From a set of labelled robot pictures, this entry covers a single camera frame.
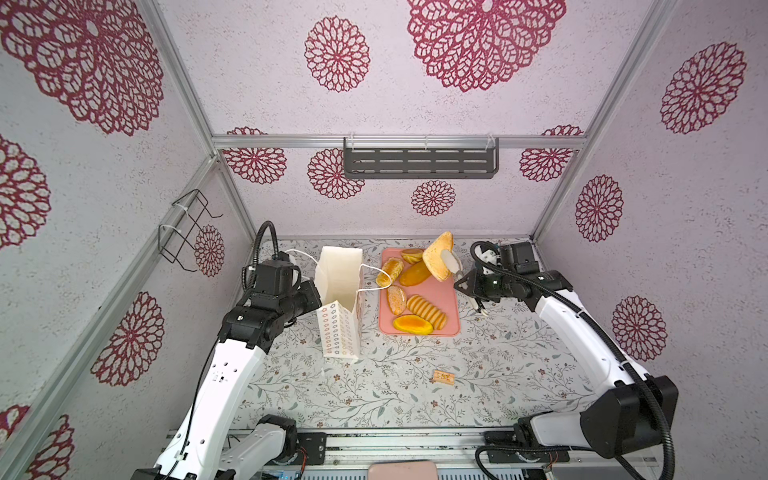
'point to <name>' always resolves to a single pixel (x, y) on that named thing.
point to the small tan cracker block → (444, 377)
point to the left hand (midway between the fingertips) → (317, 296)
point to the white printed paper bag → (340, 288)
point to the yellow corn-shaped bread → (391, 270)
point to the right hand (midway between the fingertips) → (458, 280)
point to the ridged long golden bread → (419, 306)
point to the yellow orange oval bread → (413, 324)
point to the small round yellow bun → (412, 255)
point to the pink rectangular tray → (440, 294)
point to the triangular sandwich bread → (432, 257)
